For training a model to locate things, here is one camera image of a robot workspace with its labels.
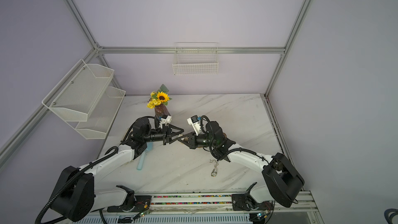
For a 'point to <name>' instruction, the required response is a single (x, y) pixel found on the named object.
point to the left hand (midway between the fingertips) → (182, 134)
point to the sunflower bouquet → (161, 96)
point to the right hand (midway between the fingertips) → (180, 140)
